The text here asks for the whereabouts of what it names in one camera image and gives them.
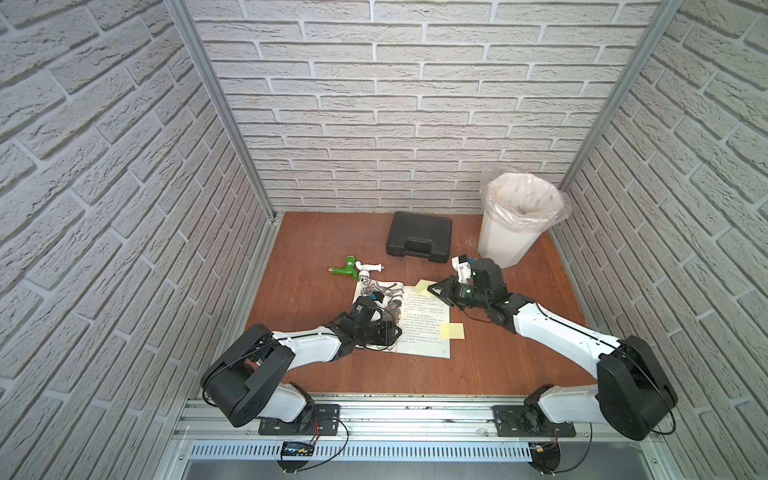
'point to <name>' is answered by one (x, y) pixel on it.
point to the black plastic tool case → (420, 235)
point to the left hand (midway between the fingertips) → (391, 323)
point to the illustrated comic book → (417, 314)
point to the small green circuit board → (297, 449)
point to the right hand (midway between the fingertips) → (430, 287)
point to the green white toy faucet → (356, 269)
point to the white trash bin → (502, 245)
